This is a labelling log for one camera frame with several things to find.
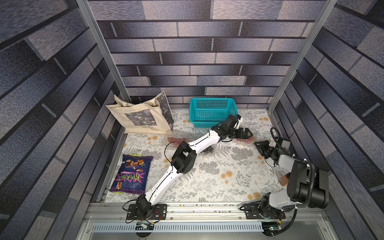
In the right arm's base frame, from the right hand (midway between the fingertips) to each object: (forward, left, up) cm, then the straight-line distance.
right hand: (255, 142), depth 93 cm
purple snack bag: (-23, +74, 0) cm, 77 cm away
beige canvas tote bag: (+11, +66, +12) cm, 68 cm away
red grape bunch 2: (+2, +52, -2) cm, 52 cm away
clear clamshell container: (+10, +53, -5) cm, 54 cm away
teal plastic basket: (+31, +28, -5) cm, 42 cm away
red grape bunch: (+1, +4, 0) cm, 4 cm away
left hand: (+2, +6, +7) cm, 9 cm away
